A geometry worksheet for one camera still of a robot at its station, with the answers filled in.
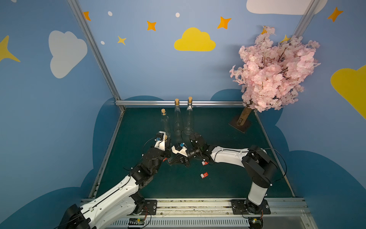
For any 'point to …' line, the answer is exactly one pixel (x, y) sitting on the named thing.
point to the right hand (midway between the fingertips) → (172, 160)
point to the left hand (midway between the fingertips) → (167, 137)
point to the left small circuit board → (136, 221)
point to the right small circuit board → (256, 223)
